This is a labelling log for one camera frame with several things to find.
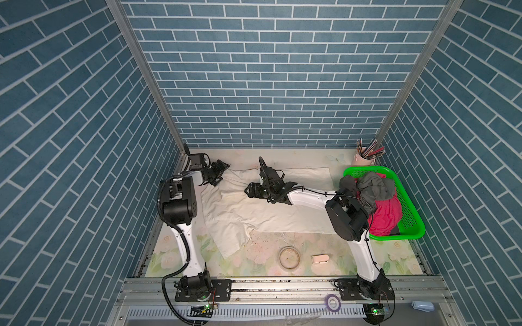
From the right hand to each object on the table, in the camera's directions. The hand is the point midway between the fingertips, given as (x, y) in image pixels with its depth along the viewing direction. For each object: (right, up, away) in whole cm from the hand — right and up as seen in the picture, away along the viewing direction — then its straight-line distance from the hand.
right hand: (247, 190), depth 94 cm
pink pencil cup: (+58, +14, +11) cm, 60 cm away
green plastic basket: (+71, -14, -9) cm, 73 cm away
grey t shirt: (+55, +2, -5) cm, 55 cm away
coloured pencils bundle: (+63, +20, +11) cm, 67 cm away
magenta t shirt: (+61, -8, -9) cm, 62 cm away
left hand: (-13, +10, +11) cm, 20 cm away
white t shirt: (-8, -11, -1) cm, 14 cm away
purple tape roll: (+33, -38, -22) cm, 55 cm away
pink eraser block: (+31, -25, -14) cm, 42 cm away
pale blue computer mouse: (+64, -37, -24) cm, 78 cm away
